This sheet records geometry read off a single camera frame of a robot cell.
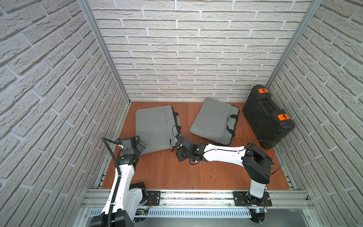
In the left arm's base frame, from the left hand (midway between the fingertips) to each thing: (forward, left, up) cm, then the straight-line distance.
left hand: (138, 143), depth 83 cm
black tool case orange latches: (+11, -78, +11) cm, 79 cm away
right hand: (-3, -25, -5) cm, 26 cm away
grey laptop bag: (+15, -10, -5) cm, 19 cm away
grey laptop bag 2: (+21, -52, -5) cm, 56 cm away
